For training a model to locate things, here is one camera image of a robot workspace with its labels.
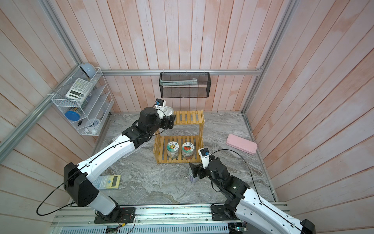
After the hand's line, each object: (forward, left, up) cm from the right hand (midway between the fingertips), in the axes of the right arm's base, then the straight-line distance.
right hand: (197, 158), depth 76 cm
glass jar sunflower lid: (+8, +14, -5) cm, 17 cm away
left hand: (+19, +16, +14) cm, 28 cm away
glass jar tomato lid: (+8, +5, -6) cm, 11 cm away
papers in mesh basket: (+43, +2, +19) cm, 47 cm away
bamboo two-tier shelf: (+19, +1, +11) cm, 23 cm away
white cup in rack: (+17, +61, +7) cm, 64 cm away
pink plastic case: (+21, -33, -17) cm, 43 cm away
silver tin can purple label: (-6, +3, -9) cm, 12 cm away
